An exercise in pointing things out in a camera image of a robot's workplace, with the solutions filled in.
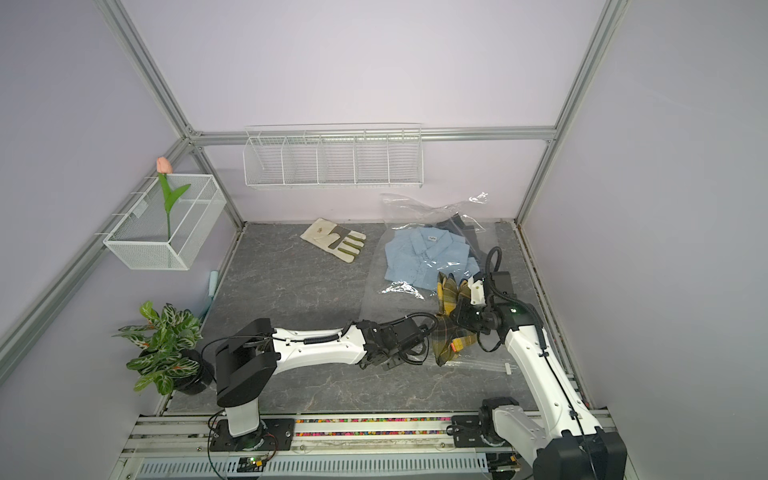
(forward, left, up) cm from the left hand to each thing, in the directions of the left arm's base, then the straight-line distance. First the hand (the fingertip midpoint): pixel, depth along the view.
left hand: (392, 344), depth 84 cm
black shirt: (+43, -27, +3) cm, 50 cm away
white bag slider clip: (-8, -32, -3) cm, 33 cm away
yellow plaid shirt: (-3, -14, +12) cm, 18 cm away
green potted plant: (-7, +48, +19) cm, 52 cm away
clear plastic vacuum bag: (+18, +2, -5) cm, 19 cm away
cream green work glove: (+44, +17, -5) cm, 48 cm away
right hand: (+4, -17, +9) cm, 20 cm away
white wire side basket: (+18, +59, +30) cm, 68 cm away
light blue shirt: (+32, -11, -1) cm, 33 cm away
